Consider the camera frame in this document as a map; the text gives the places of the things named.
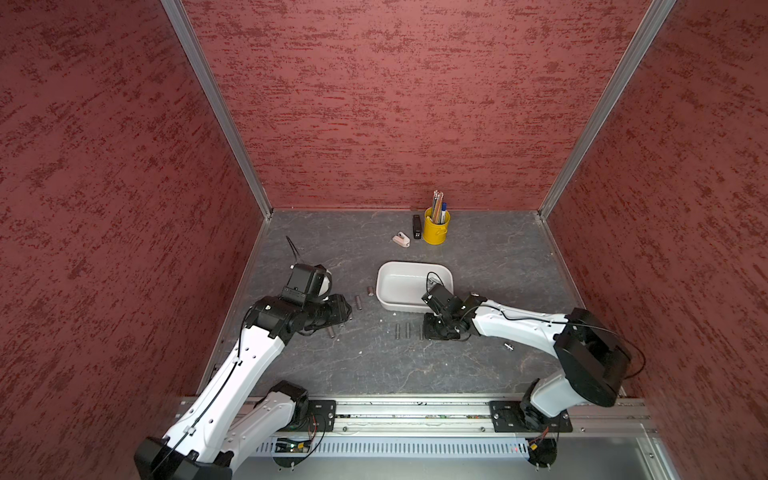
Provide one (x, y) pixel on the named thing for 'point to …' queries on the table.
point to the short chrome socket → (370, 291)
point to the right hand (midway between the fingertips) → (428, 337)
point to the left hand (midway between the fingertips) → (342, 319)
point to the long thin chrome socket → (397, 332)
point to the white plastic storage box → (401, 284)
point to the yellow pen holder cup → (435, 233)
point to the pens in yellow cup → (439, 208)
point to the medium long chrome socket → (358, 302)
